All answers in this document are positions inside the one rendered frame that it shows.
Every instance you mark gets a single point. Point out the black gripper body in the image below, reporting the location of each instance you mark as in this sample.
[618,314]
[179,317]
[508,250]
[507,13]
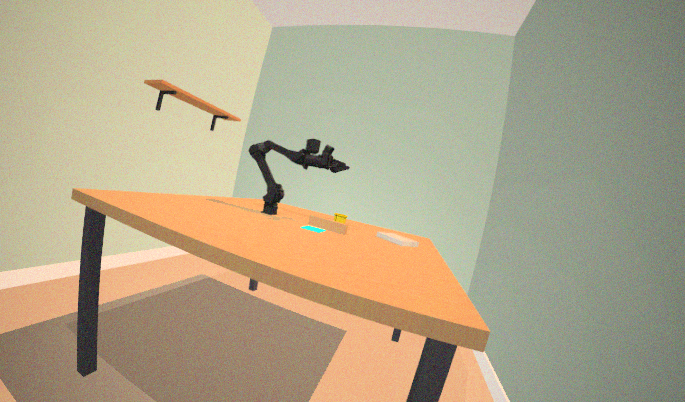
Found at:
[322,162]

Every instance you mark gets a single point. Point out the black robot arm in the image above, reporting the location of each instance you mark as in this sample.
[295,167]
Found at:
[275,191]

